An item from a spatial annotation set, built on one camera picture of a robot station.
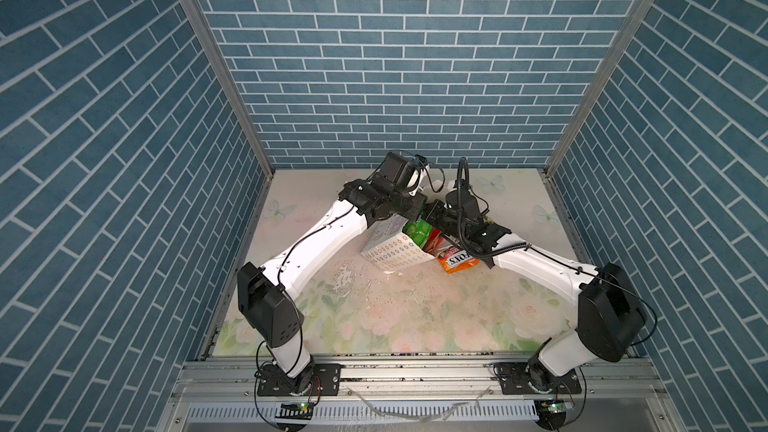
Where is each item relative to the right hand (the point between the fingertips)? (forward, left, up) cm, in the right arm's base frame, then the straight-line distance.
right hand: (417, 201), depth 84 cm
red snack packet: (-10, -6, -5) cm, 13 cm away
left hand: (-4, -1, +5) cm, 6 cm away
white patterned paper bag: (-13, +7, -4) cm, 16 cm away
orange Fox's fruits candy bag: (-7, -13, -19) cm, 24 cm away
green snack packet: (-7, -1, -5) cm, 8 cm away
